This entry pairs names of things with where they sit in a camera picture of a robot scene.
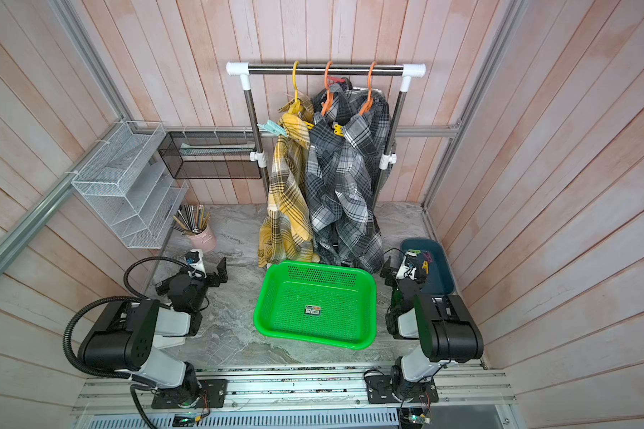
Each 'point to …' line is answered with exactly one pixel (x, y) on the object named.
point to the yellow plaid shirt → (288, 232)
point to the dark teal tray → (440, 280)
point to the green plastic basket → (317, 303)
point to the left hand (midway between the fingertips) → (213, 260)
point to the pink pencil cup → (191, 221)
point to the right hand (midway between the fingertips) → (404, 258)
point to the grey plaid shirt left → (329, 210)
